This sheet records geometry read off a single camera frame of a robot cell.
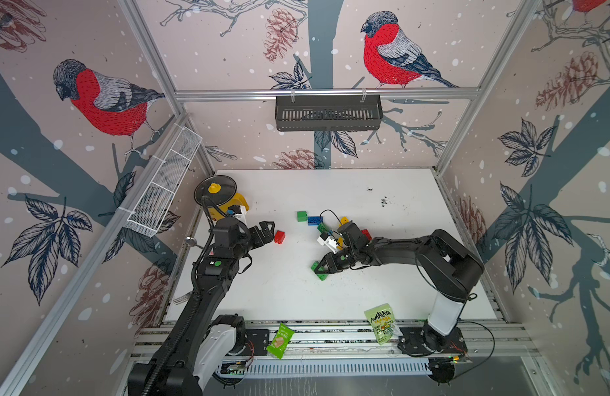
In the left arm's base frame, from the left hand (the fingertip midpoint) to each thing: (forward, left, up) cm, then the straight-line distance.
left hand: (268, 222), depth 80 cm
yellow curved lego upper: (+11, -28, -17) cm, 35 cm away
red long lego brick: (+1, -35, -10) cm, 36 cm away
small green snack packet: (-32, -5, -17) cm, 36 cm away
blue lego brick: (+12, -16, -17) cm, 26 cm away
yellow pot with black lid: (+18, +23, -7) cm, 30 cm away
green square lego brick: (+14, -10, -17) cm, 25 cm away
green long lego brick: (+8, -19, -16) cm, 26 cm away
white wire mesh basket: (+1, +42, 0) cm, 42 cm away
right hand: (-10, -17, -15) cm, 25 cm away
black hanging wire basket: (+49, -22, +10) cm, 55 cm away
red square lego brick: (+3, -2, -16) cm, 17 cm away
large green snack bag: (-26, -37, -18) cm, 49 cm away
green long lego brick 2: (-13, -18, -15) cm, 27 cm away
